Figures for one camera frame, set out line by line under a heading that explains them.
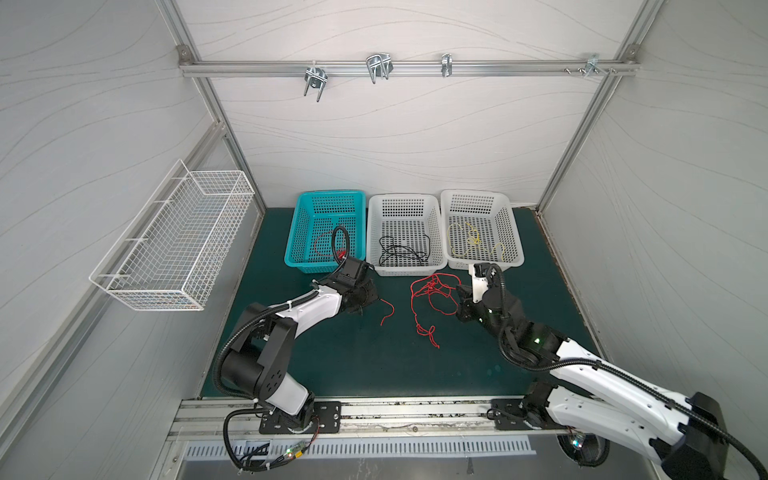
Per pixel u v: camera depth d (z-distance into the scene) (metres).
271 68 0.76
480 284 0.66
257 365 0.44
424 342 0.86
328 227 1.15
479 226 1.15
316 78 0.80
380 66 0.77
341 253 1.06
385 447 0.70
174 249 0.69
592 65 0.76
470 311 0.68
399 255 1.05
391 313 0.91
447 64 0.78
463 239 1.11
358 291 0.78
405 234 1.12
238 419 0.75
